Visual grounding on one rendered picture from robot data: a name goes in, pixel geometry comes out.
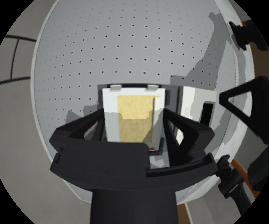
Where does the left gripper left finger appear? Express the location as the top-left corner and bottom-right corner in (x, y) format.
(53, 108), (105, 141)

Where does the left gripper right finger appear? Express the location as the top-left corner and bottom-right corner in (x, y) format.
(162, 108), (215, 167)

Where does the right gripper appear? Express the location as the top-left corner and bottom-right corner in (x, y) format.
(219, 76), (269, 145)

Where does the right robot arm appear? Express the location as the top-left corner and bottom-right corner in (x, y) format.
(229, 19), (269, 192)

